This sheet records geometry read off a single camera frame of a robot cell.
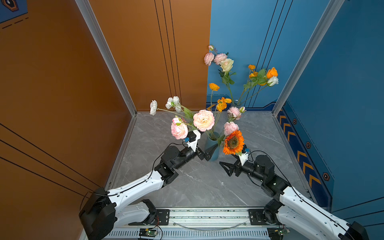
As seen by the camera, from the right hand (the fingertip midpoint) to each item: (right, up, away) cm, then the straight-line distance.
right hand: (224, 158), depth 74 cm
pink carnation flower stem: (+4, +22, -2) cm, 23 cm away
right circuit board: (+24, -35, -4) cm, 43 cm away
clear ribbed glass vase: (+12, +30, +26) cm, 42 cm away
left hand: (-8, +12, -10) cm, 17 cm away
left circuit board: (-37, -35, -3) cm, 51 cm away
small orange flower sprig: (+17, +41, +17) cm, 48 cm away
